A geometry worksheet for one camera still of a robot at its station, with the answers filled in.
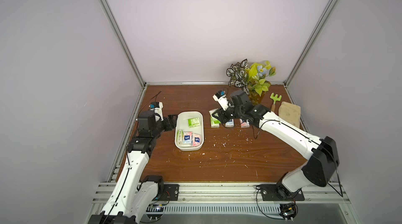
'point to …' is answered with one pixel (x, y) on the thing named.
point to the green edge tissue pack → (180, 136)
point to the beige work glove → (290, 113)
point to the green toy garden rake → (275, 98)
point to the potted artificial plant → (252, 78)
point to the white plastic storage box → (182, 123)
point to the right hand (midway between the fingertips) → (214, 110)
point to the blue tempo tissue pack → (187, 137)
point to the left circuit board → (155, 211)
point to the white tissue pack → (193, 122)
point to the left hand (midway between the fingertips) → (174, 115)
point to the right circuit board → (288, 211)
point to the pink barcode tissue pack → (196, 140)
